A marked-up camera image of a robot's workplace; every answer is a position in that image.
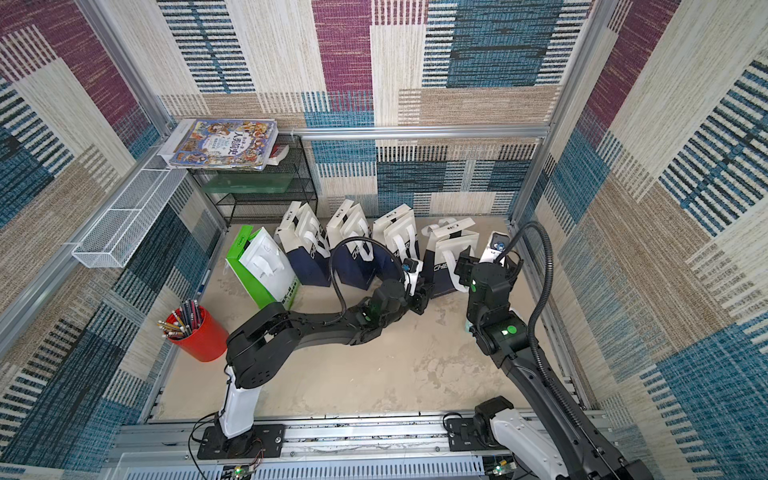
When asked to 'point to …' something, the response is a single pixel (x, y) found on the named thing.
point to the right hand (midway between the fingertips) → (489, 257)
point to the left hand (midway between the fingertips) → (433, 284)
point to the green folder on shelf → (247, 183)
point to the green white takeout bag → (262, 267)
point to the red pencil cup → (196, 331)
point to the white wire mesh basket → (118, 233)
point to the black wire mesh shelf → (257, 207)
